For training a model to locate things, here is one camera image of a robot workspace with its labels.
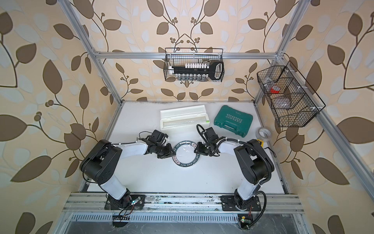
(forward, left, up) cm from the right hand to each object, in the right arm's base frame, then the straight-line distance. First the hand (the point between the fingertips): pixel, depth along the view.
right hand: (195, 151), depth 93 cm
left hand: (-1, +13, +2) cm, 14 cm away
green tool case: (+19, -31, +4) cm, 37 cm away
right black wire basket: (+14, -50, +31) cm, 61 cm away
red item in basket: (+20, -46, +32) cm, 60 cm away
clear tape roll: (+12, -48, -1) cm, 50 cm away
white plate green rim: (-3, +7, +1) cm, 7 cm away
